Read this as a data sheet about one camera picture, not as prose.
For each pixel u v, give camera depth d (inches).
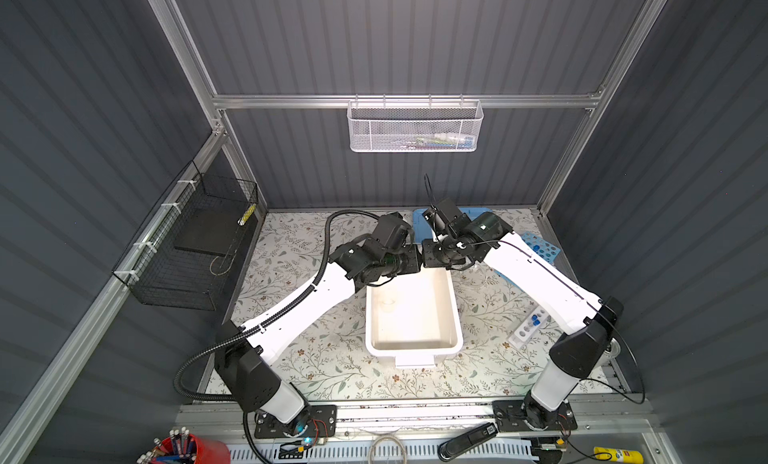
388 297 35.1
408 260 25.8
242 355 15.7
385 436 28.0
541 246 42.1
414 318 35.7
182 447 23.9
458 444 26.2
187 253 28.6
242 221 30.5
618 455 26.4
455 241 20.3
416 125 48.6
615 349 28.3
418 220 24.8
